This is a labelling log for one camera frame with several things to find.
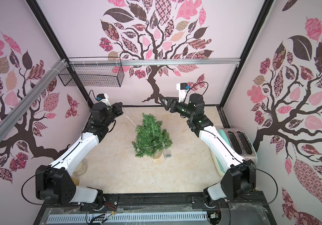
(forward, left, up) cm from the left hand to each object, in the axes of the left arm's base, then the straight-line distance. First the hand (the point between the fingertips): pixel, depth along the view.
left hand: (122, 105), depth 80 cm
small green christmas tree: (-22, -18, -3) cm, 28 cm away
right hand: (-6, -24, +11) cm, 27 cm away
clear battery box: (-17, -26, -29) cm, 43 cm away
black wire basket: (+28, +14, +5) cm, 32 cm away
